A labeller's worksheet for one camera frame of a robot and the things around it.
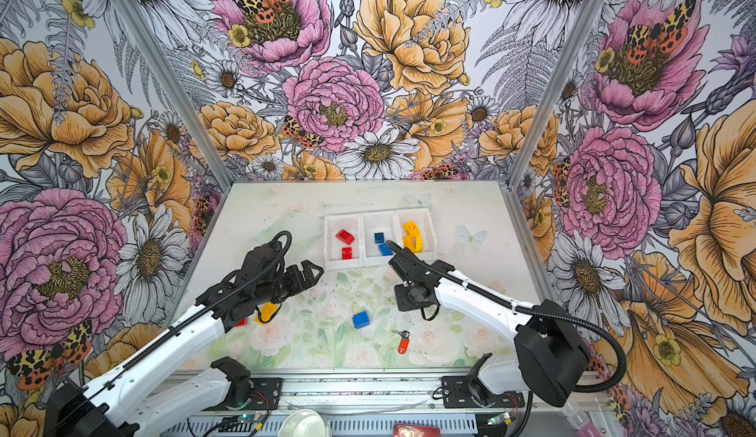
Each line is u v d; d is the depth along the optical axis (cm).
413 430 66
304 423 68
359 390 76
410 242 101
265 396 73
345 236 102
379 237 102
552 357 42
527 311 45
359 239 97
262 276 56
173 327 49
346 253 100
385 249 101
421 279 60
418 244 100
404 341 83
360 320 86
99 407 40
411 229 103
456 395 74
